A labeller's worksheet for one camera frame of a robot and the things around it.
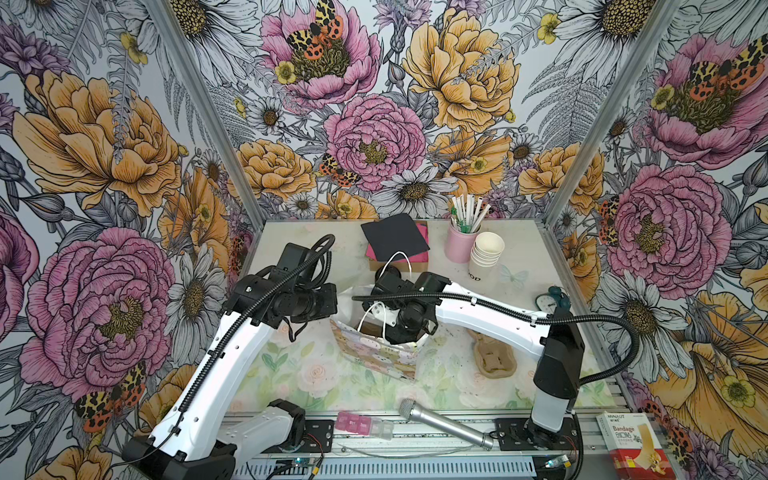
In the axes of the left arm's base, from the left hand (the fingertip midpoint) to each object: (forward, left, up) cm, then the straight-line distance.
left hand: (330, 316), depth 70 cm
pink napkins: (+33, -25, -19) cm, 46 cm away
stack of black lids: (+27, -14, -19) cm, 36 cm away
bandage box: (-25, -69, -19) cm, 76 cm away
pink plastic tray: (-18, -7, -22) cm, 29 cm away
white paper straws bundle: (+43, -41, -8) cm, 60 cm away
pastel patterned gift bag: (-8, -15, -5) cm, 18 cm away
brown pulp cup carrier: (-3, -42, -20) cm, 47 cm away
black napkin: (+43, -15, -19) cm, 50 cm away
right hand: (-2, -18, -10) cm, 20 cm away
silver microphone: (-16, -19, -19) cm, 31 cm away
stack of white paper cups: (+23, -42, -8) cm, 49 cm away
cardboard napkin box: (+29, -19, -20) cm, 40 cm away
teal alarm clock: (+13, -63, -16) cm, 66 cm away
